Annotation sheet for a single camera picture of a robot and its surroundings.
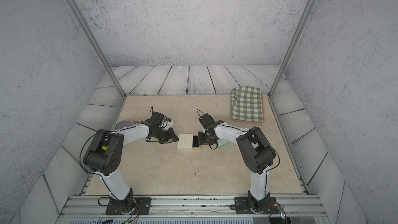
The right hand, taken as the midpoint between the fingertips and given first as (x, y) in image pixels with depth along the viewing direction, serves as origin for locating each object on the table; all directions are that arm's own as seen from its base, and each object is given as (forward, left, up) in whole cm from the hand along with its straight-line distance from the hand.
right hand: (202, 142), depth 93 cm
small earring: (-15, +2, -2) cm, 16 cm away
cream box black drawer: (-3, +3, 0) cm, 4 cm away
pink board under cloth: (+21, -41, -2) cm, 47 cm away
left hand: (+1, +13, +1) cm, 13 cm away
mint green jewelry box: (-2, -12, +2) cm, 12 cm away
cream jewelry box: (0, +10, +1) cm, 10 cm away
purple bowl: (+11, +51, +3) cm, 52 cm away
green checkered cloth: (+32, -32, -3) cm, 45 cm away
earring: (-18, +3, -2) cm, 19 cm away
